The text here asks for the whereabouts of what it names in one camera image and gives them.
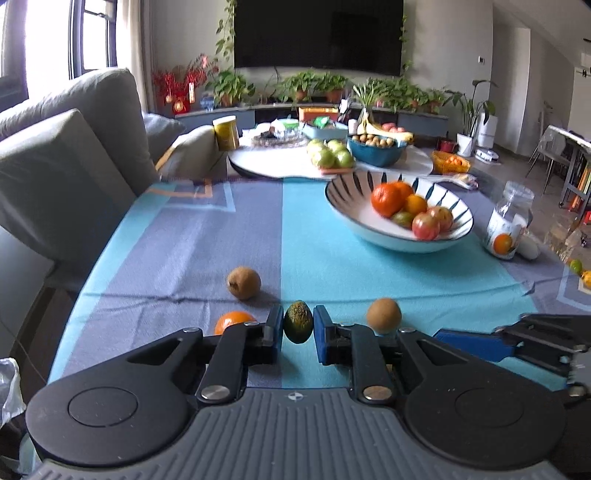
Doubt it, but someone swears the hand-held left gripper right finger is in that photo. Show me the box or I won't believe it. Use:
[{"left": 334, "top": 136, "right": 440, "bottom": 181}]
[{"left": 313, "top": 305, "right": 472, "bottom": 404}]

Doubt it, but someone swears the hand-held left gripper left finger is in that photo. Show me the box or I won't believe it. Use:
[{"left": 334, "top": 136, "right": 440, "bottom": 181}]
[{"left": 124, "top": 305, "right": 284, "bottom": 403}]

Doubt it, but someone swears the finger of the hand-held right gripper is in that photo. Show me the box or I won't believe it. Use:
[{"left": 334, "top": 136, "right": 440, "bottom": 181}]
[
  {"left": 494, "top": 315, "right": 591, "bottom": 342},
  {"left": 434, "top": 329, "right": 591, "bottom": 376}
]

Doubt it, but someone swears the dark green wrinkled fruit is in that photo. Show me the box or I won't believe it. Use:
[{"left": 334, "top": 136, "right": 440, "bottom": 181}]
[{"left": 283, "top": 300, "right": 315, "bottom": 344}]

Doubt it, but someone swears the brown kiwi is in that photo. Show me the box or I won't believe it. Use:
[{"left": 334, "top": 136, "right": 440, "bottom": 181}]
[
  {"left": 226, "top": 267, "right": 262, "bottom": 301},
  {"left": 366, "top": 298, "right": 402, "bottom": 335}
]

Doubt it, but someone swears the white black-striped bowl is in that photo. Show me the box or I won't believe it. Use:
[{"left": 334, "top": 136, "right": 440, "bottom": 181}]
[{"left": 325, "top": 170, "right": 475, "bottom": 253}]

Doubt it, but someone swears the small red apple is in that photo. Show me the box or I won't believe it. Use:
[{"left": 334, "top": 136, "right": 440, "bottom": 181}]
[
  {"left": 412, "top": 212, "right": 441, "bottom": 241},
  {"left": 428, "top": 206, "right": 454, "bottom": 232}
]

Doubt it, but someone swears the large orange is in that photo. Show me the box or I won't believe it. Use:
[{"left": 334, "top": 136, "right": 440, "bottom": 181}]
[{"left": 372, "top": 182, "right": 403, "bottom": 218}]

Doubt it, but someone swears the clear drinking glass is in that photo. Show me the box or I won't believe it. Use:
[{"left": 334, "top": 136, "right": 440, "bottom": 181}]
[{"left": 545, "top": 213, "right": 584, "bottom": 265}]

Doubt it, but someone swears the clear jar with white lid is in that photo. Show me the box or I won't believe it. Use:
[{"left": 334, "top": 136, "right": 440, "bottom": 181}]
[{"left": 485, "top": 181, "right": 535, "bottom": 261}]

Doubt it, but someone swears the blue patterned tablecloth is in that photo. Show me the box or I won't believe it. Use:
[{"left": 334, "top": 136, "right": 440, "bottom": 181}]
[{"left": 48, "top": 176, "right": 591, "bottom": 393}]

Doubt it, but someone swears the dark marble round table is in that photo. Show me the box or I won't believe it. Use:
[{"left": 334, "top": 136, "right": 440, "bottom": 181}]
[{"left": 416, "top": 159, "right": 571, "bottom": 232}]

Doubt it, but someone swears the white round coffee table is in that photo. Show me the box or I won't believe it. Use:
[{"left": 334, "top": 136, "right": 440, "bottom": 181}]
[{"left": 228, "top": 137, "right": 435, "bottom": 180}]

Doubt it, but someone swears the dining table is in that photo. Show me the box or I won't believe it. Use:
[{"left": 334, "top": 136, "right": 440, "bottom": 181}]
[{"left": 547, "top": 124, "right": 591, "bottom": 214}]

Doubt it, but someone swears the clear chair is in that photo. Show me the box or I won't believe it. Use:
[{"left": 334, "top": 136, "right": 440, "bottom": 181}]
[{"left": 526, "top": 127, "right": 561, "bottom": 185}]

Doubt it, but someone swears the orange basket of mandarins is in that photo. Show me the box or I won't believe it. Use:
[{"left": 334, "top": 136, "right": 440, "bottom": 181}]
[{"left": 431, "top": 151, "right": 472, "bottom": 175}]

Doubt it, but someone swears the dark blue bowl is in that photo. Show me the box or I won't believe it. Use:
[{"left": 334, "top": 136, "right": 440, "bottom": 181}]
[{"left": 346, "top": 134, "right": 408, "bottom": 168}]

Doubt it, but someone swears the glass snack plate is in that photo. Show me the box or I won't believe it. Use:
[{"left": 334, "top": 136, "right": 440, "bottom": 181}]
[{"left": 242, "top": 128, "right": 308, "bottom": 149}]

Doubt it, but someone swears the beige yellow-trimmed pillow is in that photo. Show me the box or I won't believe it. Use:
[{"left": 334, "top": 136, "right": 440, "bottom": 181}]
[{"left": 154, "top": 124, "right": 223, "bottom": 184}]

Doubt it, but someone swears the pile of brown longans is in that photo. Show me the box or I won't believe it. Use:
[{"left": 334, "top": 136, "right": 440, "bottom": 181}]
[{"left": 352, "top": 134, "right": 398, "bottom": 148}]

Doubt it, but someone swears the light blue snack container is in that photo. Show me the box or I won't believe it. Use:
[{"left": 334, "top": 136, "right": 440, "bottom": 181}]
[{"left": 302, "top": 121, "right": 350, "bottom": 141}]

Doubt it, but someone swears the yellow can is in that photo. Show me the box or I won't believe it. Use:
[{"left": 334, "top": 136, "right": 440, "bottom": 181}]
[{"left": 213, "top": 116, "right": 241, "bottom": 152}]

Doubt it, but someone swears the white air purifier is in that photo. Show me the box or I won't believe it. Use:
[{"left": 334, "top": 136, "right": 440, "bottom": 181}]
[{"left": 475, "top": 113, "right": 499, "bottom": 149}]

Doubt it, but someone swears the bunch of yellow bananas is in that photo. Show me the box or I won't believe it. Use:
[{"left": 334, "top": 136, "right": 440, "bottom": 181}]
[{"left": 358, "top": 111, "right": 415, "bottom": 143}]

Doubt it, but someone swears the orange box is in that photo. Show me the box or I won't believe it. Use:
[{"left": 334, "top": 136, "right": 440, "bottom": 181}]
[{"left": 298, "top": 106, "right": 339, "bottom": 123}]

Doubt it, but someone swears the grey television cabinet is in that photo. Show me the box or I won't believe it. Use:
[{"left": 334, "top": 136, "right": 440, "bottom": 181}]
[{"left": 175, "top": 102, "right": 450, "bottom": 138}]

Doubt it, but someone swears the grey pillow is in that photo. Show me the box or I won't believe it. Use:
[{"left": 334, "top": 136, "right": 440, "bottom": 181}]
[{"left": 143, "top": 113, "right": 186, "bottom": 163}]

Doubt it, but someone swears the tall plant in white pot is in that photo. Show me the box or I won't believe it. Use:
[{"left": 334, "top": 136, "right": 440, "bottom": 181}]
[{"left": 444, "top": 79, "right": 499, "bottom": 158}]

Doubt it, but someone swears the spider plant in vase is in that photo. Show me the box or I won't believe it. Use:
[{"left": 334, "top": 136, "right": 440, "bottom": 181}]
[{"left": 352, "top": 82, "right": 394, "bottom": 121}]

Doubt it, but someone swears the green potted plant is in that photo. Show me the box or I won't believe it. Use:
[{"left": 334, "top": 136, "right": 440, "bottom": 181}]
[
  {"left": 392, "top": 78, "right": 450, "bottom": 114},
  {"left": 205, "top": 69, "right": 256, "bottom": 108},
  {"left": 279, "top": 70, "right": 319, "bottom": 103},
  {"left": 316, "top": 73, "right": 348, "bottom": 103}
]

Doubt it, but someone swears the red decorative plant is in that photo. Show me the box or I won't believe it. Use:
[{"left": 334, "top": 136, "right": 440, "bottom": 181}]
[{"left": 151, "top": 54, "right": 221, "bottom": 114}]

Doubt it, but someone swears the grey sofa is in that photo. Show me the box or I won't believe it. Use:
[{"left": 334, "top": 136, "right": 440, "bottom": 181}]
[{"left": 0, "top": 68, "right": 160, "bottom": 297}]

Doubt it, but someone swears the clear plastic bag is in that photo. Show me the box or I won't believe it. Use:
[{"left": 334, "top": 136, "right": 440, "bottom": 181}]
[{"left": 0, "top": 357, "right": 27, "bottom": 431}]

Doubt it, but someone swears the beige curtain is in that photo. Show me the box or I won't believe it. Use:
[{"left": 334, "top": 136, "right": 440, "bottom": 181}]
[{"left": 117, "top": 0, "right": 156, "bottom": 114}]

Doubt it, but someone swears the narrow dark-framed window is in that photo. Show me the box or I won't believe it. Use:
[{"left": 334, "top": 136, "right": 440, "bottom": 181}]
[{"left": 69, "top": 0, "right": 122, "bottom": 80}]

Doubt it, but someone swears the large dark-framed window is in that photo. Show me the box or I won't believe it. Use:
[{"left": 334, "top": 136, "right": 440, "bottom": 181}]
[{"left": 0, "top": 0, "right": 29, "bottom": 112}]

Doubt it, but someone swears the black wall television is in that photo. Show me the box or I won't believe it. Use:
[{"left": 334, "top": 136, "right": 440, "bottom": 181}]
[{"left": 234, "top": 0, "right": 404, "bottom": 77}]

